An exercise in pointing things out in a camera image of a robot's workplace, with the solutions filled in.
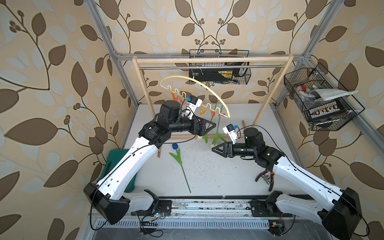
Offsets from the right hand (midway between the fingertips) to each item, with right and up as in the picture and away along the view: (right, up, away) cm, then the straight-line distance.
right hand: (213, 149), depth 71 cm
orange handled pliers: (+32, -18, +12) cm, 38 cm away
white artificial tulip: (+4, +5, +11) cm, 13 cm away
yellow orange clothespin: (-5, +18, +3) cm, 19 cm away
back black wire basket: (+18, +39, +22) cm, 48 cm away
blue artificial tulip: (-20, -9, +21) cm, 30 cm away
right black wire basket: (+50, +34, +14) cm, 62 cm away
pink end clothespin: (+3, +16, -3) cm, 16 cm away
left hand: (-2, +13, -9) cm, 16 cm away
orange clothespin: (0, +17, +2) cm, 18 cm away
